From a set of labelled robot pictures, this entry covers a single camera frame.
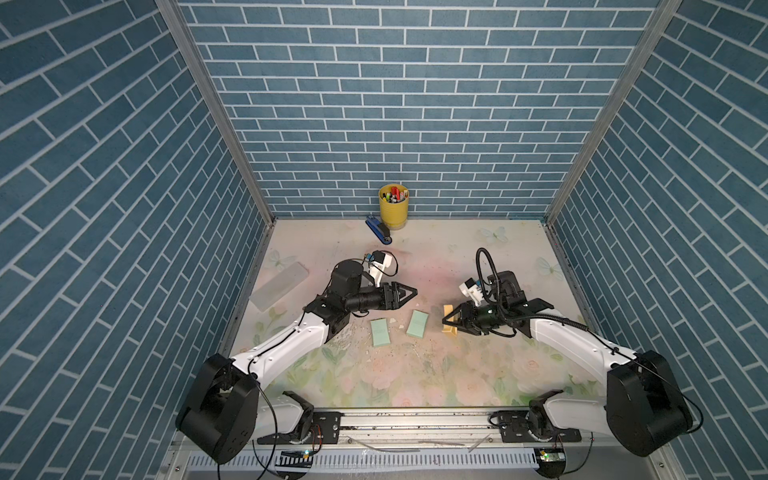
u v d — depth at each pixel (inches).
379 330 35.0
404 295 30.3
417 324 35.6
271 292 39.1
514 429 28.9
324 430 28.8
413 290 29.1
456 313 30.9
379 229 44.3
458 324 31.0
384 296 27.2
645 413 16.4
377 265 28.5
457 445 28.4
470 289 31.6
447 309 31.7
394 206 43.1
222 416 15.9
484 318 28.9
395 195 44.0
